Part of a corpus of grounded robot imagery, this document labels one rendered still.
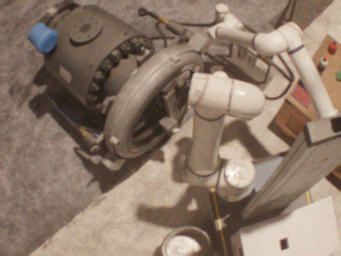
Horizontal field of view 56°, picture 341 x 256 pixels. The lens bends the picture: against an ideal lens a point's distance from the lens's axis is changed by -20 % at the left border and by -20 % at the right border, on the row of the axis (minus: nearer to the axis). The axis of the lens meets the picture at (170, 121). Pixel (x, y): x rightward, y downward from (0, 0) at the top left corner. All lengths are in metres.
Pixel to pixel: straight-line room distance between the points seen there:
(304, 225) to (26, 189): 2.14
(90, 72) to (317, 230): 1.57
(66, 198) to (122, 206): 0.45
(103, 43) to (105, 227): 1.30
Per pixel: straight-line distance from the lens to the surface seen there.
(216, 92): 1.28
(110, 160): 2.29
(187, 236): 2.54
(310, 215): 1.94
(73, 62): 2.28
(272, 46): 1.83
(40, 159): 3.03
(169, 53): 2.02
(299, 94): 2.55
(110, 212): 2.75
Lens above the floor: 2.66
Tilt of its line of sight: 67 degrees down
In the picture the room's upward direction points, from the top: 9 degrees counter-clockwise
